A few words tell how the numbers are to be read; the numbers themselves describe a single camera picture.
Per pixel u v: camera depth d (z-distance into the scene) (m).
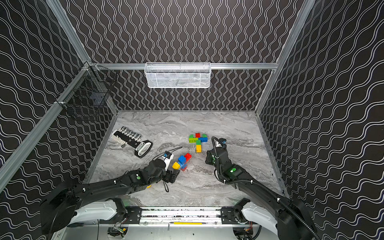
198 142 1.01
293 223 0.40
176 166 0.80
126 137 1.04
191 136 1.05
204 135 1.06
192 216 0.76
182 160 0.80
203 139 1.01
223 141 0.73
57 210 0.41
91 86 0.98
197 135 1.03
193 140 1.01
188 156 0.85
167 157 0.72
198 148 0.98
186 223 0.73
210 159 0.74
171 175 0.73
